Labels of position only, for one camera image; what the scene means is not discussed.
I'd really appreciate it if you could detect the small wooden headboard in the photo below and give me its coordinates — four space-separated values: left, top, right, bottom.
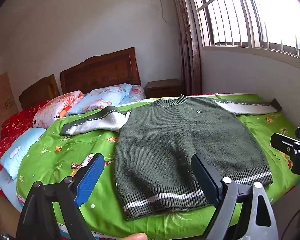
19 74 60 110

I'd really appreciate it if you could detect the green printed blanket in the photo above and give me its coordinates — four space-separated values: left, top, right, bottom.
16 94 300 233

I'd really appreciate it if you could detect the large wooden headboard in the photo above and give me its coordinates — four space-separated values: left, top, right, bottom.
60 47 142 95

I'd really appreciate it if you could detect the light blue pillow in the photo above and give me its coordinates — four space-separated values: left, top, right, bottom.
0 127 47 180

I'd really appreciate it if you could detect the green knitted sweater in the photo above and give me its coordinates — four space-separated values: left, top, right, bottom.
59 94 282 221

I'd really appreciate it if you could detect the red printed blanket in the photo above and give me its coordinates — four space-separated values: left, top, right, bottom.
0 101 49 195

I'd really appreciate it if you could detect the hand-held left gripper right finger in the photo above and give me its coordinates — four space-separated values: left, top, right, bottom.
190 153 279 240

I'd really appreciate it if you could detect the wooden nightstand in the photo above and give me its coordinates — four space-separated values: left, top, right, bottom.
145 79 184 99

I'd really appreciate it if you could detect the pink floral pillow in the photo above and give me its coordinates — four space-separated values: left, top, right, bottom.
32 90 84 128

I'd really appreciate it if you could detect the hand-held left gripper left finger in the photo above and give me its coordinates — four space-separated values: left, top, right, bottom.
15 152 105 240

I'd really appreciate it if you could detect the light wooden wardrobe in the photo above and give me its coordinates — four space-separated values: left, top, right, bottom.
0 72 18 140

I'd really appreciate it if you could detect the light blue bed sheet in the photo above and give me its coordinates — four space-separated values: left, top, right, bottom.
0 170 25 208

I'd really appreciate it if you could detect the floral curtain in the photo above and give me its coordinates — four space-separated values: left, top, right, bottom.
169 0 203 96

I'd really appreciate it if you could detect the barred window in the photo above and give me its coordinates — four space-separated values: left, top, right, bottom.
187 0 300 63

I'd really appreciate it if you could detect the person's left hand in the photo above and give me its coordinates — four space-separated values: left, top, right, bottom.
125 232 148 240

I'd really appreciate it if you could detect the blue floral pillow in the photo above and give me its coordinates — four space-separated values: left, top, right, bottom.
65 83 145 117

